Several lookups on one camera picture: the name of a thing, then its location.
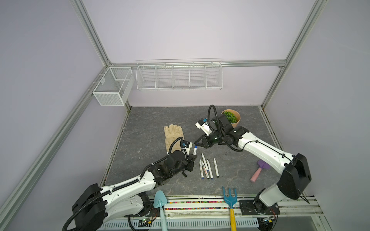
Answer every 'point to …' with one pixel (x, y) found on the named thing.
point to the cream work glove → (172, 132)
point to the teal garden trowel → (160, 200)
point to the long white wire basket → (179, 74)
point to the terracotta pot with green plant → (233, 117)
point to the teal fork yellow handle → (231, 200)
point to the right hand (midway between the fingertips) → (196, 145)
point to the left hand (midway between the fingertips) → (195, 156)
